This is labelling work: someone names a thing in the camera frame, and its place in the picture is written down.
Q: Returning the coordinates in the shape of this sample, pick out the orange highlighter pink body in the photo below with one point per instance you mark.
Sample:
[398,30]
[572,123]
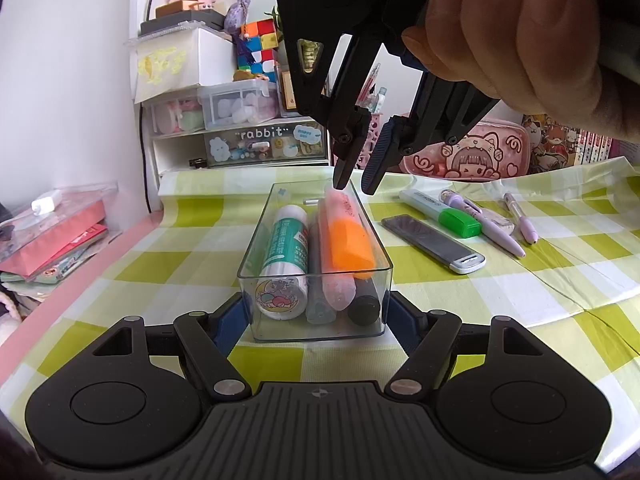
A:
[345,248]

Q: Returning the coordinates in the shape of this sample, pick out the clear plastic organizer tray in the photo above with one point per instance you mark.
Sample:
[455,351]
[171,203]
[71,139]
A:
[309,196]

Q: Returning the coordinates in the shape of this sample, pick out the white desktop drawer unit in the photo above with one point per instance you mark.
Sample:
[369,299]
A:
[186,150]

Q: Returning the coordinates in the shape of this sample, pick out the stack of colourful booklets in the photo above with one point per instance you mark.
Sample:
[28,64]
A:
[40,285]

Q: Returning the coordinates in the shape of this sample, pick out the purple sachet bag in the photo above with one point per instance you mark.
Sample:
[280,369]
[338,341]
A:
[236,16]

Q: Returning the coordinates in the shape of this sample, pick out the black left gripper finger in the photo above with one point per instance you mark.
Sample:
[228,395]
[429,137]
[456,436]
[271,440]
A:
[347,143]

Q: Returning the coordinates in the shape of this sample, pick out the lucky bamboo plant glass pot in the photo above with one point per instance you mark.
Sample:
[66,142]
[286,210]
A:
[287,104]

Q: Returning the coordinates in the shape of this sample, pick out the black capped marker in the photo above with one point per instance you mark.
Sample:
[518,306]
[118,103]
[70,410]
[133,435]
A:
[365,308]

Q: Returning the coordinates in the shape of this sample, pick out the clear box pink contents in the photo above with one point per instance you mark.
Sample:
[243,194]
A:
[175,112]

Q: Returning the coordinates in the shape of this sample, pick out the small lilac pen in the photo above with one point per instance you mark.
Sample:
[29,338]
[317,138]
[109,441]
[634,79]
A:
[525,226]

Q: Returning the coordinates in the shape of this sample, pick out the lilac cartoon pen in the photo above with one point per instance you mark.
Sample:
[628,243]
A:
[489,228]

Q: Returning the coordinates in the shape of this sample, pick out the white eraser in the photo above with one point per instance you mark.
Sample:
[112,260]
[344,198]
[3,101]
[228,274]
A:
[503,223]

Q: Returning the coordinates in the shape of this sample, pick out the white glue stick teal label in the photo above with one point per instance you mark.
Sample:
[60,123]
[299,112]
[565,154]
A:
[282,289]

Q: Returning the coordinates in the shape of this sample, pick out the person's right hand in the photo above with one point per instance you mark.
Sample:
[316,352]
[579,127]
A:
[537,56]

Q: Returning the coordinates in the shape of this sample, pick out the colourful rubik cube stack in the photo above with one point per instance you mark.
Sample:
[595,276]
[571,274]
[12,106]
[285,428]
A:
[256,51]

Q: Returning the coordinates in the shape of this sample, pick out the clear lidded storage box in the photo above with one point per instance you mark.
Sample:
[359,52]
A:
[250,101]

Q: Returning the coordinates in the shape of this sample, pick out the blue-ridged left gripper finger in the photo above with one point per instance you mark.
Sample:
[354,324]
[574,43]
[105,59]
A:
[388,152]

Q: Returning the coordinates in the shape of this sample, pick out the cartoon book spines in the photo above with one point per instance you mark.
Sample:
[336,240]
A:
[555,146]

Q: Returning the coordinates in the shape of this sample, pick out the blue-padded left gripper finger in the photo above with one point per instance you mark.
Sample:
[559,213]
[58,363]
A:
[230,321]
[408,324]

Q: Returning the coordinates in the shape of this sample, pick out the green cap white highlighter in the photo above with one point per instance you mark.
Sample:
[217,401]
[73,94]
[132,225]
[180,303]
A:
[454,220]

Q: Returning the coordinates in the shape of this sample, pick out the pink cartoon pencil pouch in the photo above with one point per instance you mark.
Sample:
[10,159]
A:
[492,150]

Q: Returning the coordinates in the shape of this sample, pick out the dark grey flat box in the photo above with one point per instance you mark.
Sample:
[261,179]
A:
[210,18]

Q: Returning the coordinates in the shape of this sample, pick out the pink perforated pen holder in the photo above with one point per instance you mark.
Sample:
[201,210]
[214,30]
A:
[374,130]

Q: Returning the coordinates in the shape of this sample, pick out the white box clear lid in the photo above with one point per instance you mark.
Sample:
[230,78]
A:
[184,56]

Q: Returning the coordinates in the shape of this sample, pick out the clear box red contents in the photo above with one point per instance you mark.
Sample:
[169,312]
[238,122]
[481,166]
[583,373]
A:
[31,239]

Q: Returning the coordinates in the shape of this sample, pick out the rabbit labelled clear drawer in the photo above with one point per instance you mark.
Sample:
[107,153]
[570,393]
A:
[296,142]

